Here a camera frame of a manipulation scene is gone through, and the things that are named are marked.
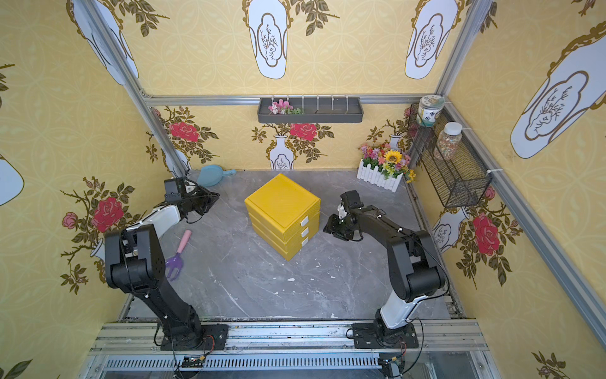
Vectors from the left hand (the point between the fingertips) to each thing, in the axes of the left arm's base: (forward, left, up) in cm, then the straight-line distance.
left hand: (212, 193), depth 97 cm
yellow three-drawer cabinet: (-18, -30, +10) cm, 37 cm away
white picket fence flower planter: (+11, -73, +3) cm, 74 cm away
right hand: (-14, -49, -6) cm, 51 cm away
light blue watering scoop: (+22, +9, -13) cm, 28 cm away
